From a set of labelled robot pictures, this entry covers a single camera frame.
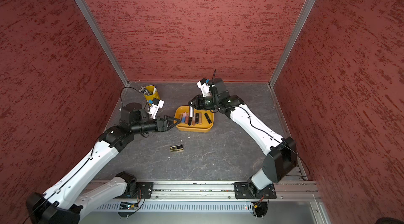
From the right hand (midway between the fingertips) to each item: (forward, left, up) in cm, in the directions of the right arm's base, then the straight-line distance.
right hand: (191, 106), depth 75 cm
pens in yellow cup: (+19, +31, -8) cm, 37 cm away
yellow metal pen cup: (+20, +30, -17) cm, 40 cm away
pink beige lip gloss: (+6, +1, -24) cm, 25 cm away
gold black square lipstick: (-11, +10, -24) cm, 29 cm away
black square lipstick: (+8, -1, -25) cm, 26 cm away
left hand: (-10, +7, -1) cm, 12 cm away
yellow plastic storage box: (+3, -7, -26) cm, 27 cm away
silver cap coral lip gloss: (+8, +6, -24) cm, 26 cm away
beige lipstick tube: (+8, -3, -25) cm, 26 cm away
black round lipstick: (+7, +3, -24) cm, 25 cm away
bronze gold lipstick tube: (+9, +9, -24) cm, 28 cm away
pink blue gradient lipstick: (+9, +8, -24) cm, 27 cm away
